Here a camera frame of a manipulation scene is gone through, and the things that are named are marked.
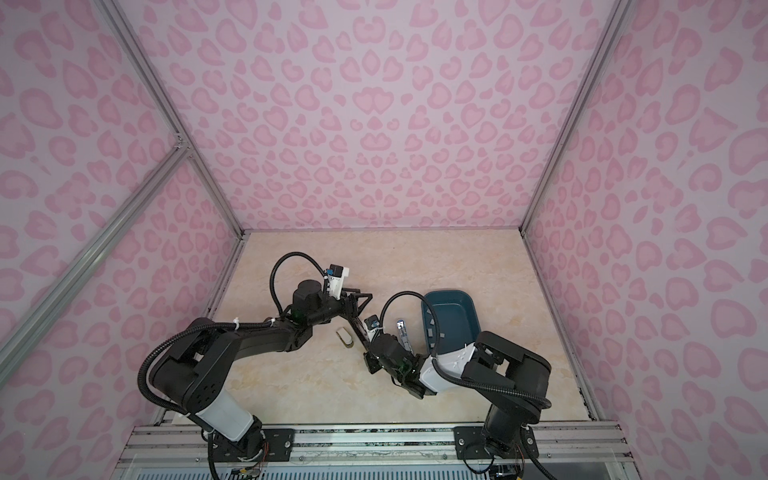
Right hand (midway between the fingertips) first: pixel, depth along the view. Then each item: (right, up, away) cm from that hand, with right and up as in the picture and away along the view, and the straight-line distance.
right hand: (367, 341), depth 86 cm
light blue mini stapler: (+11, +1, +4) cm, 11 cm away
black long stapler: (-2, +1, +5) cm, 5 cm away
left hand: (0, +15, +1) cm, 15 cm away
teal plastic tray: (+28, +5, +10) cm, 30 cm away
